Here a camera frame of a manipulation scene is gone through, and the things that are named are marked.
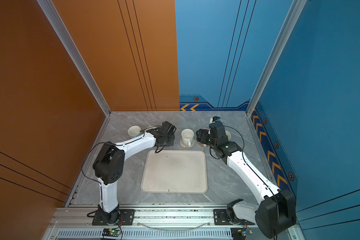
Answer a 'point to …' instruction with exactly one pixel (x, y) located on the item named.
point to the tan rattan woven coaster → (201, 144)
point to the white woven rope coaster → (192, 144)
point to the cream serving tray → (175, 171)
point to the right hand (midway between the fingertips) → (201, 133)
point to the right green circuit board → (238, 233)
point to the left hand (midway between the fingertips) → (170, 139)
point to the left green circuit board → (111, 232)
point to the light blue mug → (134, 131)
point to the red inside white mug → (209, 132)
